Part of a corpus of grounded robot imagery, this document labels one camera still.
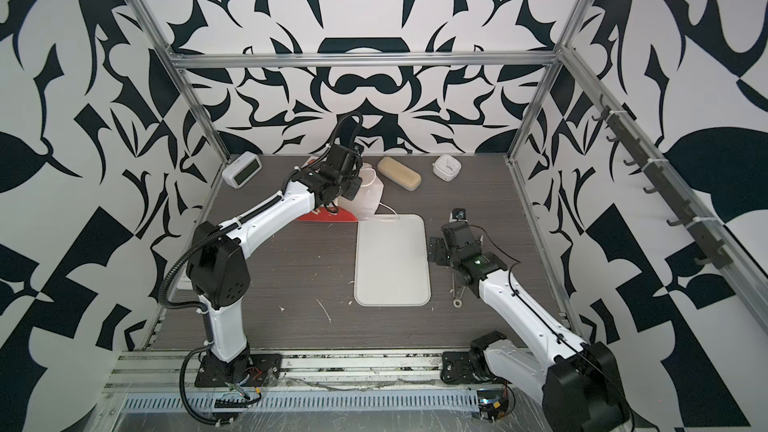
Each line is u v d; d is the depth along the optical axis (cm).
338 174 68
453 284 87
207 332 57
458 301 84
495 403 71
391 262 92
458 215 74
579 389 39
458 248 63
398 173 111
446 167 114
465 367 74
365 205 100
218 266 48
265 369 74
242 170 108
